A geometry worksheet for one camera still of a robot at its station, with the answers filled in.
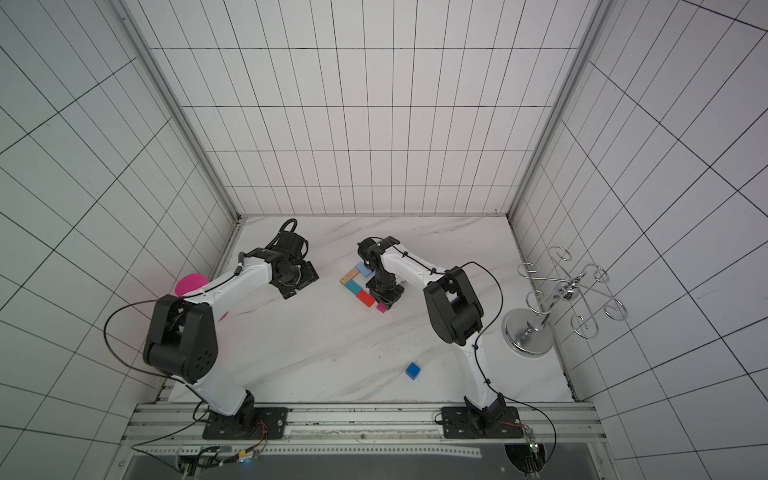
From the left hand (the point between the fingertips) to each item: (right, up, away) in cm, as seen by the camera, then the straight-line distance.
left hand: (307, 287), depth 91 cm
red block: (+18, -5, +6) cm, 20 cm away
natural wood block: (+12, +2, +10) cm, 16 cm away
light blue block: (+17, +4, +12) cm, 21 cm away
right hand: (+23, -3, +3) cm, 23 cm away
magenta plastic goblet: (-31, +3, -8) cm, 32 cm away
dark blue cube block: (+32, -21, -11) cm, 40 cm away
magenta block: (+23, -6, -1) cm, 24 cm away
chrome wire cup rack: (+67, -13, -5) cm, 68 cm away
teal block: (+14, -1, +8) cm, 16 cm away
